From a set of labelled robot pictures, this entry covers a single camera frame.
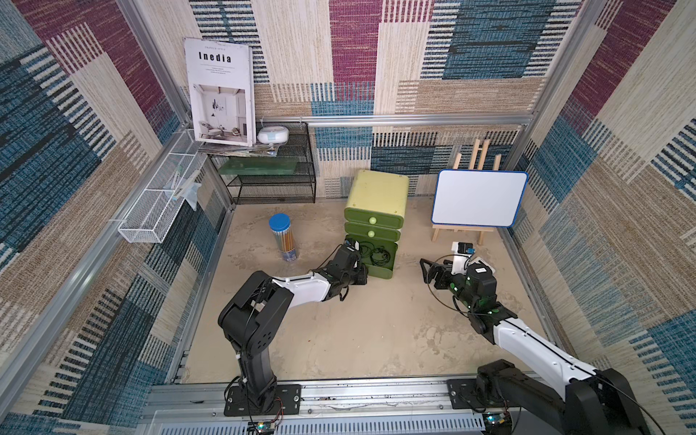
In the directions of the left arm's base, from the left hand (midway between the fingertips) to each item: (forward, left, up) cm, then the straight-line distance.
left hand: (366, 268), depth 94 cm
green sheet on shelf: (+28, +36, +22) cm, 51 cm away
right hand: (-3, -20, +11) cm, 23 cm away
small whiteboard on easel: (+19, -40, +13) cm, 46 cm away
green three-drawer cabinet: (+10, -3, +16) cm, 19 cm away
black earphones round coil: (+7, -6, -3) cm, 10 cm away
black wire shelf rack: (+40, +47, +1) cm, 61 cm away
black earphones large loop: (+7, -2, -3) cm, 8 cm away
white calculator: (+4, -42, -3) cm, 42 cm away
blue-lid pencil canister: (+7, +27, +16) cm, 32 cm away
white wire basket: (+14, +55, +29) cm, 64 cm away
